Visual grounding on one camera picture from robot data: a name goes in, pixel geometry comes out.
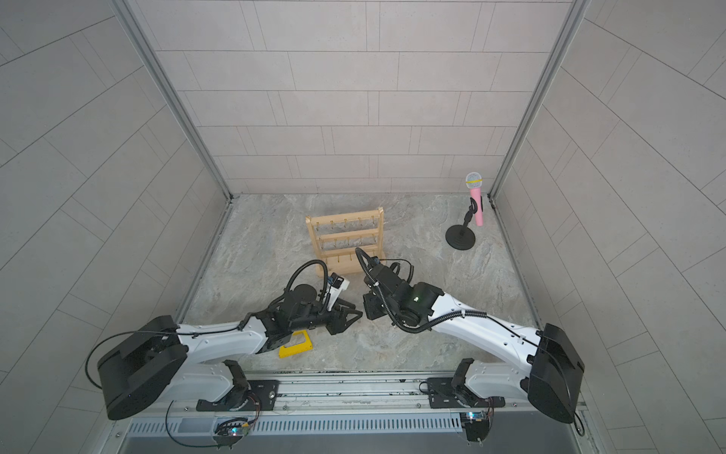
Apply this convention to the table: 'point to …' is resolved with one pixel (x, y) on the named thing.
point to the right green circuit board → (476, 425)
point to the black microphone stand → (461, 237)
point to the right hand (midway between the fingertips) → (366, 303)
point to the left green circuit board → (231, 431)
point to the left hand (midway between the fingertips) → (362, 313)
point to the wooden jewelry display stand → (337, 236)
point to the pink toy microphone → (474, 181)
